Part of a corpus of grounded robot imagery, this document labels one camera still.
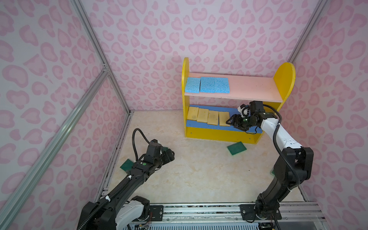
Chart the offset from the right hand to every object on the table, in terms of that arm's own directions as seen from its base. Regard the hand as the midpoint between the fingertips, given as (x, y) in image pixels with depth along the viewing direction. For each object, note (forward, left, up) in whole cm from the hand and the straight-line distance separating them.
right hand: (231, 121), depth 86 cm
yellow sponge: (+9, +17, -4) cm, 19 cm away
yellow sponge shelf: (+11, +23, -5) cm, 26 cm away
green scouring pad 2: (-8, +43, -20) cm, 48 cm away
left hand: (-17, +36, -9) cm, 41 cm away
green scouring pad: (-7, -6, -20) cm, 22 cm away
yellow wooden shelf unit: (+34, +10, -13) cm, 37 cm away
